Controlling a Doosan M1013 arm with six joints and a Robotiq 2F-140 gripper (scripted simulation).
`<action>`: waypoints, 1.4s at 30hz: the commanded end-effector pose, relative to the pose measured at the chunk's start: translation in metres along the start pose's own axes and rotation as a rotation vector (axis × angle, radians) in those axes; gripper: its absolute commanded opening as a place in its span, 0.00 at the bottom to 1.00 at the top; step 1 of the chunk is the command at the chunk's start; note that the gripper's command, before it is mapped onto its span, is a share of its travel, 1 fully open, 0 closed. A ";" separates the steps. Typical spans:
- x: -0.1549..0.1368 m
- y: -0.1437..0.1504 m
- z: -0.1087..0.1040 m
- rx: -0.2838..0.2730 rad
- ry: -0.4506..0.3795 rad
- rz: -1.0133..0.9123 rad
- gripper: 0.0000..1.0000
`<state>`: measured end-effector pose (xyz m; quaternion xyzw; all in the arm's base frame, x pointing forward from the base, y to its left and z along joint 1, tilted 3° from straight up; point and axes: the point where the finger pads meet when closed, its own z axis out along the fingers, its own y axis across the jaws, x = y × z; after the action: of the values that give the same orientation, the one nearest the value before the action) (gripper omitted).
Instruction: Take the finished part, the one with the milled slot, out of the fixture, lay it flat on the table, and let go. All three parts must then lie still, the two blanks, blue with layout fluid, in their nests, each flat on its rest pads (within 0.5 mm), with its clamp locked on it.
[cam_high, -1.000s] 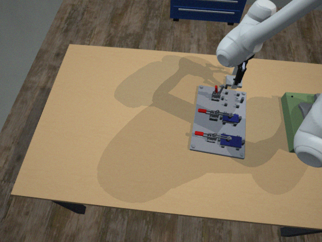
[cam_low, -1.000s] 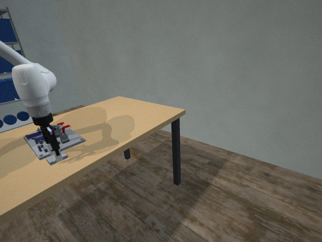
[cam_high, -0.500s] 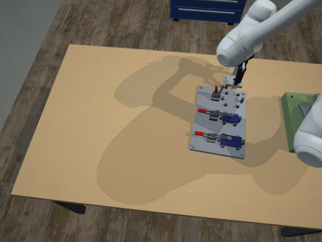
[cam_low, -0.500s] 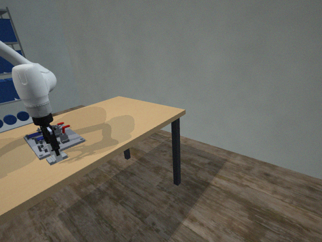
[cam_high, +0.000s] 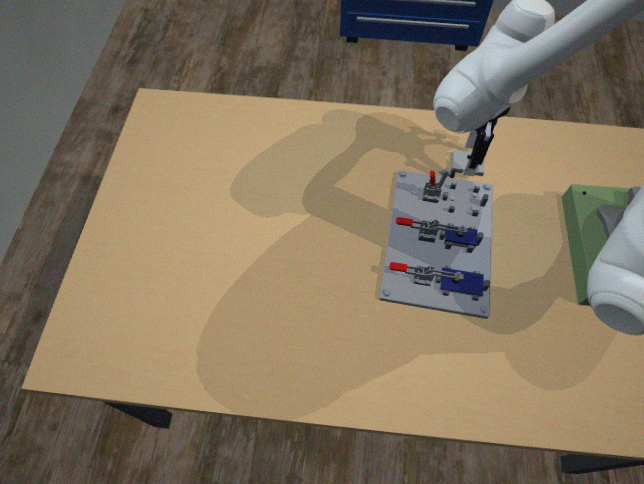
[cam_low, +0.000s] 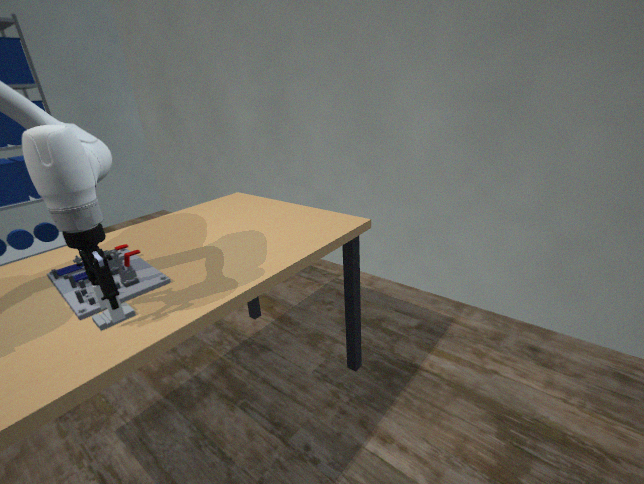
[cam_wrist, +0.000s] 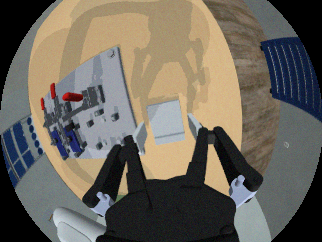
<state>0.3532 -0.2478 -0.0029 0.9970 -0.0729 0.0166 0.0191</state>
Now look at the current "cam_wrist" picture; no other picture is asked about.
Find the toggle clamp with red handle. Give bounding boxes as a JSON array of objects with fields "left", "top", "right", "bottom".
[
  {"left": 50, "top": 83, "right": 73, "bottom": 146},
  {"left": 59, "top": 85, "right": 106, "bottom": 132},
  {"left": 41, "top": 97, "right": 58, "bottom": 146}
]

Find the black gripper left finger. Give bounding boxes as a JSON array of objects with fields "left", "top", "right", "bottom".
[{"left": 82, "top": 122, "right": 153, "bottom": 217}]

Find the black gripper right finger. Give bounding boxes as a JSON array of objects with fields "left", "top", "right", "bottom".
[{"left": 175, "top": 113, "right": 263, "bottom": 215}]

